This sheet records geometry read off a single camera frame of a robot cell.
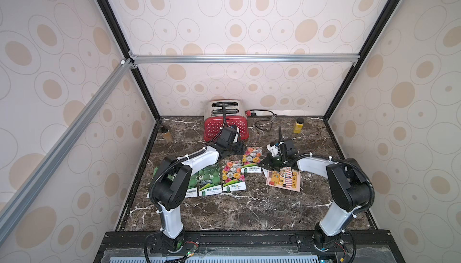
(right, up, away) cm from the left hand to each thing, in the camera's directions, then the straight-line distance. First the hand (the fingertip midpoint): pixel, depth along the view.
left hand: (249, 146), depth 91 cm
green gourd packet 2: (-20, -18, +1) cm, 27 cm away
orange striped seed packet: (+19, -17, +1) cm, 26 cm away
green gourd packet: (-28, -22, -4) cm, 36 cm away
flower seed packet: (-8, -18, +1) cm, 19 cm away
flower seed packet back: (+2, -7, +6) cm, 9 cm away
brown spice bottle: (-46, +5, +12) cm, 48 cm away
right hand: (+8, -9, +2) cm, 13 cm away
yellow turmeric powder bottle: (+31, +11, +15) cm, 36 cm away
